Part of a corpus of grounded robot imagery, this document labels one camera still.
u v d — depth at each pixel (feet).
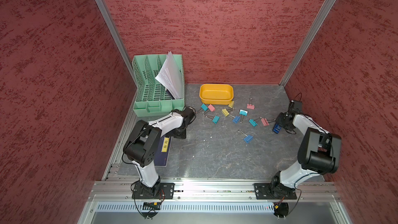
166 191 2.44
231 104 3.54
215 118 3.29
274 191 2.27
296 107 2.43
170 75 3.11
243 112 3.39
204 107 3.49
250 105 3.59
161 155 2.79
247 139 2.98
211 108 3.48
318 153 1.51
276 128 2.97
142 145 1.57
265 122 3.22
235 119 3.28
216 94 3.73
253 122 3.21
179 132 2.62
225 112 3.38
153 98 3.69
